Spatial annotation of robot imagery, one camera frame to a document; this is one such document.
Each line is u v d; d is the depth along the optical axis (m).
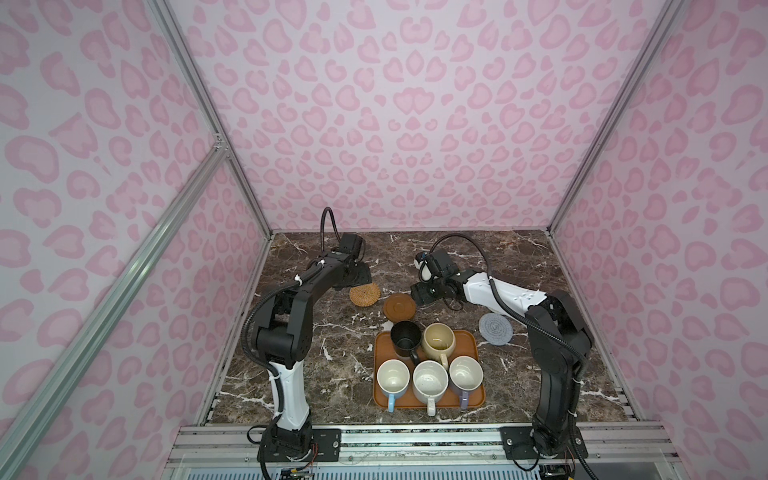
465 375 0.84
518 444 0.73
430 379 0.82
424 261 0.77
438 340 0.89
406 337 0.86
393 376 0.83
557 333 0.50
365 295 1.01
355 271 0.86
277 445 0.68
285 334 0.52
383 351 0.88
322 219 0.79
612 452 0.73
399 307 0.98
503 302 0.54
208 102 0.84
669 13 0.69
